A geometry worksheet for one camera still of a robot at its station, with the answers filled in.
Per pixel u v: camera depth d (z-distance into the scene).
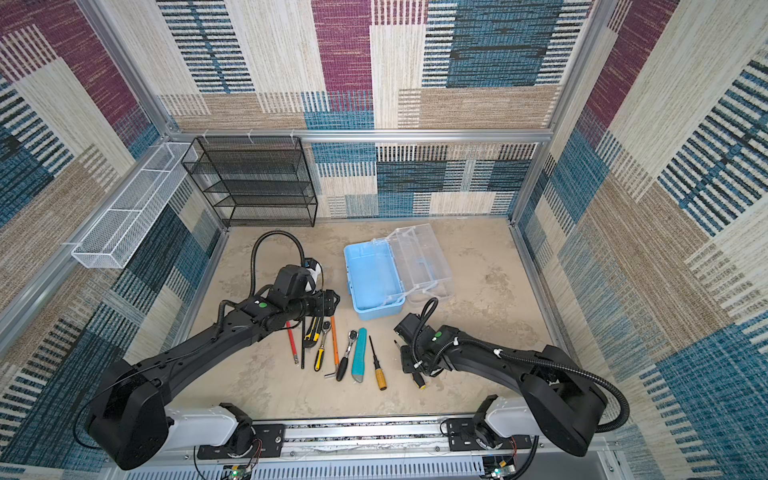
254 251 0.69
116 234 0.72
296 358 0.87
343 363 0.85
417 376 0.81
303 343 0.89
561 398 0.42
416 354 0.64
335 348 0.88
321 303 0.74
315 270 0.77
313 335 0.89
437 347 0.61
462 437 0.73
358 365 0.85
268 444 0.73
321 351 0.87
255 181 1.11
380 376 0.83
